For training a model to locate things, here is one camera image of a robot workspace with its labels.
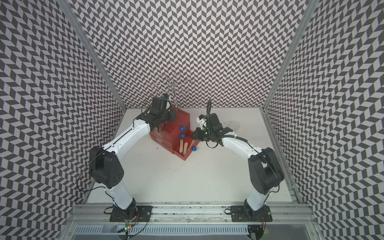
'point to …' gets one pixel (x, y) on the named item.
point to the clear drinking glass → (234, 124)
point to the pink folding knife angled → (193, 141)
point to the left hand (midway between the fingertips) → (173, 115)
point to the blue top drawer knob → (182, 128)
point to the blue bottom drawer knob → (194, 148)
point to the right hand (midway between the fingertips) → (191, 138)
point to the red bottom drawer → (187, 139)
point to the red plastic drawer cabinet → (176, 137)
